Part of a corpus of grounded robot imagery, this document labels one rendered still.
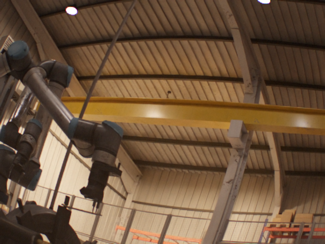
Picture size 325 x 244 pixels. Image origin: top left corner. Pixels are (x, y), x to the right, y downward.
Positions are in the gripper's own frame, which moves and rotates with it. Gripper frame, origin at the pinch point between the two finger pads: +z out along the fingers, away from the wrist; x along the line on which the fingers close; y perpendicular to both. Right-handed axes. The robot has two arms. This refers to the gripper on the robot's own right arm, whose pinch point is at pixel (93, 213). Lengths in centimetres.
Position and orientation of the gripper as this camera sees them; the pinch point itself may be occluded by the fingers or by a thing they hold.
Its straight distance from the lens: 174.7
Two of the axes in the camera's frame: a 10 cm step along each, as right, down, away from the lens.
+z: -2.6, 9.0, -3.5
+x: -5.3, -4.4, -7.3
